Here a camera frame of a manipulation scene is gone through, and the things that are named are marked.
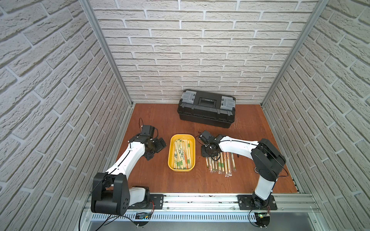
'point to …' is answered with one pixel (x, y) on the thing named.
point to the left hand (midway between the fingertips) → (162, 146)
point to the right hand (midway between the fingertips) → (206, 153)
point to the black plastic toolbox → (205, 108)
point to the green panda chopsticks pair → (234, 167)
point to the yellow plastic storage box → (181, 152)
